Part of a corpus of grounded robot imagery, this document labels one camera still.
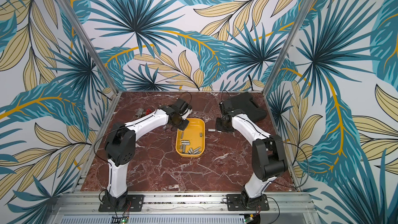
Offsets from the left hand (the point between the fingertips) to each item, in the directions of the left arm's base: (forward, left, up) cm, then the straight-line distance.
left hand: (182, 125), depth 93 cm
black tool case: (+19, -39, +1) cm, 43 cm away
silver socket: (+1, -18, -6) cm, 19 cm away
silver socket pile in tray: (-14, -6, -7) cm, 16 cm away
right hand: (-1, -23, +1) cm, 23 cm away
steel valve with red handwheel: (+12, +30, -4) cm, 32 cm away
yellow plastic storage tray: (-8, -5, -6) cm, 12 cm away
